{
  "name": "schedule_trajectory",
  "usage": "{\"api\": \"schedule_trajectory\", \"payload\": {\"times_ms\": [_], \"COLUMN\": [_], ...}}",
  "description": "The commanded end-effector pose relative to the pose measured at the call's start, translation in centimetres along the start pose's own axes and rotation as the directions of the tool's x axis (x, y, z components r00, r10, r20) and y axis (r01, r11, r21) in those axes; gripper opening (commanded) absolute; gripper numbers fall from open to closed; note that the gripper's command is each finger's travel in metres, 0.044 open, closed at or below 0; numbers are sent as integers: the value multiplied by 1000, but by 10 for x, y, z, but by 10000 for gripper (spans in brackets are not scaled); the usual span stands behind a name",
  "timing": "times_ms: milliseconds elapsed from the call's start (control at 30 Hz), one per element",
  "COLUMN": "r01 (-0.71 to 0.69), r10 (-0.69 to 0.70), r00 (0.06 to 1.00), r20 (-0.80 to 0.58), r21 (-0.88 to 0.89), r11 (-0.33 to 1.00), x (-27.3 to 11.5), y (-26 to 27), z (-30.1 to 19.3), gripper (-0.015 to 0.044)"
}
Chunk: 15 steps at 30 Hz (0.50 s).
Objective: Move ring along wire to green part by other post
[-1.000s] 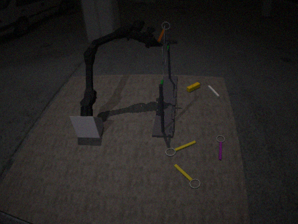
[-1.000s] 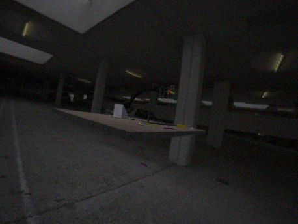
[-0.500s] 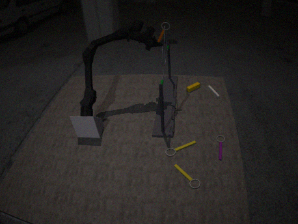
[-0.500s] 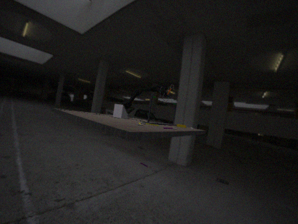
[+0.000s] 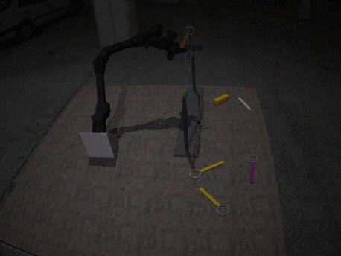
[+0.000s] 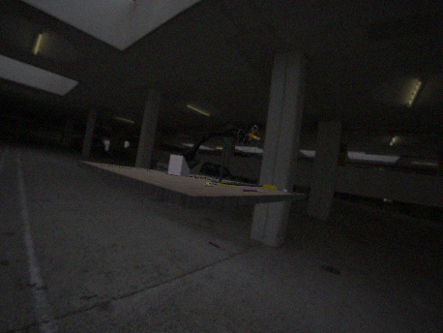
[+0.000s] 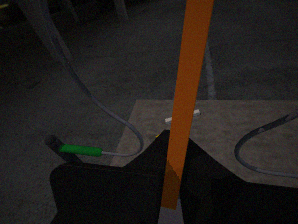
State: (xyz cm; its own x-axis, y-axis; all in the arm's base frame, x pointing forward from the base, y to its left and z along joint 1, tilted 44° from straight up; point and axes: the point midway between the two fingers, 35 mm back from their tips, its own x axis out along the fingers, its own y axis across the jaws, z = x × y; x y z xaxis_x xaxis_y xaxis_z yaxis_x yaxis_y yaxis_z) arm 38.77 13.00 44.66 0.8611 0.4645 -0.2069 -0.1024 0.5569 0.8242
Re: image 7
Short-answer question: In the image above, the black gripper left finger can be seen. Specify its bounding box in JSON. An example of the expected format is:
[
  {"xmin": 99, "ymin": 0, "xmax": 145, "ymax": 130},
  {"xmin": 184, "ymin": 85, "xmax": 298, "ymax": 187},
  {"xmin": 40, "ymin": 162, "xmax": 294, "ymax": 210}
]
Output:
[{"xmin": 50, "ymin": 129, "xmax": 170, "ymax": 224}]

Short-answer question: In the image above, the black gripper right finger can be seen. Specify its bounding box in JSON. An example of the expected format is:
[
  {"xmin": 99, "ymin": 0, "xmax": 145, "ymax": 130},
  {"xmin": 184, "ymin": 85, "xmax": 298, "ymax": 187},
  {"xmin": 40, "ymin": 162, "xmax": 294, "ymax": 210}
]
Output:
[{"xmin": 179, "ymin": 138, "xmax": 298, "ymax": 224}]

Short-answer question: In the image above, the grey flat bar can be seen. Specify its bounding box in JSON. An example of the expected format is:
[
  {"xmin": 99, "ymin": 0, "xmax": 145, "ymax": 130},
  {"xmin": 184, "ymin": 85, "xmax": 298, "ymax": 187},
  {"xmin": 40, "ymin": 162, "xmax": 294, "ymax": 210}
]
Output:
[{"xmin": 165, "ymin": 110, "xmax": 200, "ymax": 125}]

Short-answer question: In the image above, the orange handle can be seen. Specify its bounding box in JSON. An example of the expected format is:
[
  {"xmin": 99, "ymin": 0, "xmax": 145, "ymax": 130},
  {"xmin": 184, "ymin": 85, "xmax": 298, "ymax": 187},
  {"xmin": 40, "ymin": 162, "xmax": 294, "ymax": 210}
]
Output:
[{"xmin": 161, "ymin": 0, "xmax": 214, "ymax": 210}]

